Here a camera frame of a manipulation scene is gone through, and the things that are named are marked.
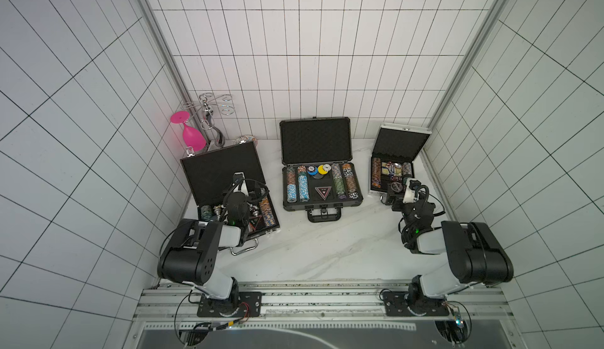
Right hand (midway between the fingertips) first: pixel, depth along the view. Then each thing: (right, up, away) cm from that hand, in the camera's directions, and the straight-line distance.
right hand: (404, 184), depth 91 cm
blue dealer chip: (-36, +5, +10) cm, 38 cm away
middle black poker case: (-34, +4, +11) cm, 36 cm away
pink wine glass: (-88, +19, +6) cm, 90 cm away
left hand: (-65, -1, +3) cm, 65 cm away
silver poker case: (+1, +11, +15) cm, 18 cm away
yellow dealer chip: (-32, +5, +11) cm, 34 cm away
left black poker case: (-78, +4, +1) cm, 78 cm away
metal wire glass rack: (-82, +26, +8) cm, 86 cm away
